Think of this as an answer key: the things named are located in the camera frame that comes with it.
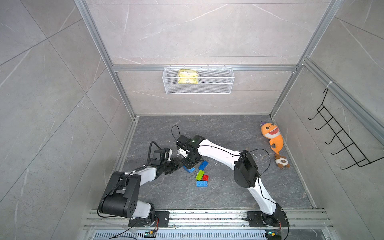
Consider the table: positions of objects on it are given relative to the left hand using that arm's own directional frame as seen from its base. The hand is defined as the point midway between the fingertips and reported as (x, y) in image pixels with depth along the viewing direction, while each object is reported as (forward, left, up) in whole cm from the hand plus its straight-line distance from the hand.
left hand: (182, 162), depth 91 cm
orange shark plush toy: (+19, -61, +4) cm, 64 cm away
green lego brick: (-7, -10, -2) cm, 13 cm away
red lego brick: (-9, -14, -1) cm, 17 cm away
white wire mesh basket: (+48, -21, +27) cm, 59 cm away
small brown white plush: (-1, -62, 0) cm, 62 cm away
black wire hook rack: (-16, -74, +30) cm, 81 cm away
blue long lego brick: (-13, -11, -1) cm, 17 cm away
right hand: (-3, -5, +2) cm, 6 cm away
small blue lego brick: (-2, -13, -1) cm, 13 cm away
